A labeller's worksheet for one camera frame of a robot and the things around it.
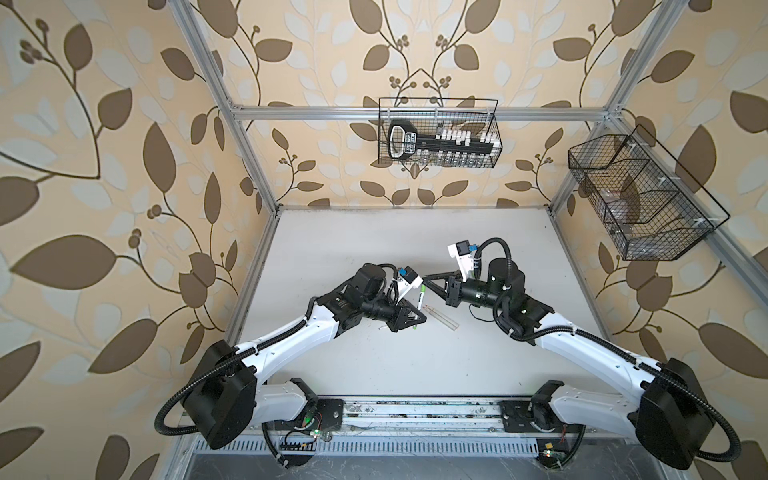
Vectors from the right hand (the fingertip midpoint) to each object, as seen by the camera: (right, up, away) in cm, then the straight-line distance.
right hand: (424, 285), depth 72 cm
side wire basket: (+56, +19, +1) cm, 59 cm away
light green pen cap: (0, -1, 0) cm, 1 cm away
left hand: (0, -7, +1) cm, 8 cm away
